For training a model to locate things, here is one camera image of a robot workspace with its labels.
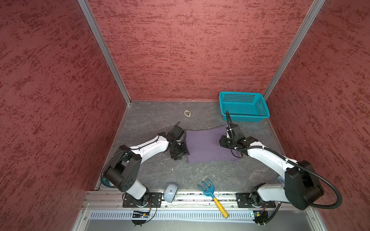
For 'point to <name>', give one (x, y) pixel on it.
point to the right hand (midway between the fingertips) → (220, 144)
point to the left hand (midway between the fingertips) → (187, 157)
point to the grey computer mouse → (170, 192)
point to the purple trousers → (204, 146)
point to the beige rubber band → (186, 110)
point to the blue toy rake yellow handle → (210, 191)
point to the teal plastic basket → (243, 107)
